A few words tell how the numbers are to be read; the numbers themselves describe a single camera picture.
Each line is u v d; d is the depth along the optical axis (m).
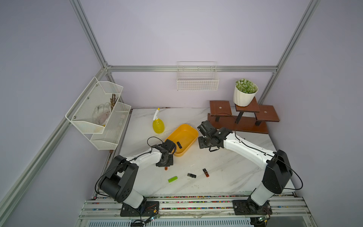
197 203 0.76
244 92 0.82
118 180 0.44
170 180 0.84
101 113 0.78
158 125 1.10
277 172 0.44
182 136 1.03
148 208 0.73
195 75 0.96
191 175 0.85
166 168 0.88
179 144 0.98
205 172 0.86
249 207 0.65
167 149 0.72
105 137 0.90
